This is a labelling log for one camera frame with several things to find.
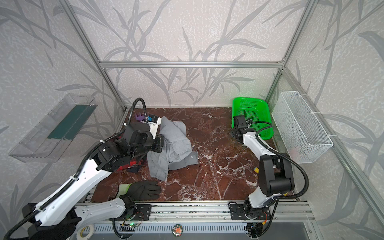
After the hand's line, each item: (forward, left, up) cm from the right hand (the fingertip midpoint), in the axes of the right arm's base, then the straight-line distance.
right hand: (235, 128), depth 94 cm
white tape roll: (-54, +73, -9) cm, 92 cm away
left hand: (-18, +36, +21) cm, 46 cm away
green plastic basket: (+26, -21, -11) cm, 35 cm away
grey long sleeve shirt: (-26, +32, +19) cm, 45 cm away
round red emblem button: (-52, +33, -10) cm, 62 cm away
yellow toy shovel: (-23, -11, -9) cm, 27 cm away
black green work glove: (-35, +55, -8) cm, 65 cm away
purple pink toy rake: (+17, +68, -9) cm, 71 cm away
